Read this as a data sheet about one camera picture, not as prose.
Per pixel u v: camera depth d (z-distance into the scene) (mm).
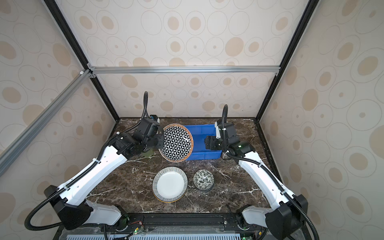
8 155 508
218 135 678
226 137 559
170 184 832
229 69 1823
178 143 796
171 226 730
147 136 530
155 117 636
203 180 840
